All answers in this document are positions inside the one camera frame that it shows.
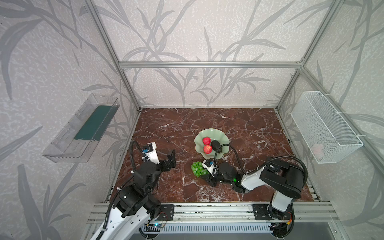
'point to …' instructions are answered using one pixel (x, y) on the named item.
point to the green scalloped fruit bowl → (214, 134)
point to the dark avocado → (215, 145)
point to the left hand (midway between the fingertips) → (169, 147)
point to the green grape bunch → (198, 169)
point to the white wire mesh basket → (327, 135)
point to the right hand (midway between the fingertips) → (202, 168)
